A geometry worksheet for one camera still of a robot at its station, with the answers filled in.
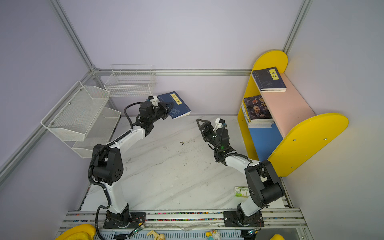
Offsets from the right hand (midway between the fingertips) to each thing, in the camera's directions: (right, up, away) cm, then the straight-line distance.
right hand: (196, 124), depth 82 cm
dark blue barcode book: (-10, +9, +5) cm, 14 cm away
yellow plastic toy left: (-52, -50, -14) cm, 74 cm away
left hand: (-13, +13, +4) cm, 19 cm away
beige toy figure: (-18, -53, -13) cm, 58 cm away
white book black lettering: (+37, 0, +12) cm, 39 cm away
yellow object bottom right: (+37, -52, -15) cm, 66 cm away
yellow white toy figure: (+9, -51, -15) cm, 54 cm away
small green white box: (+24, -36, -3) cm, 44 cm away
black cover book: (+45, +2, +10) cm, 46 cm away
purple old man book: (+39, +9, +12) cm, 42 cm away
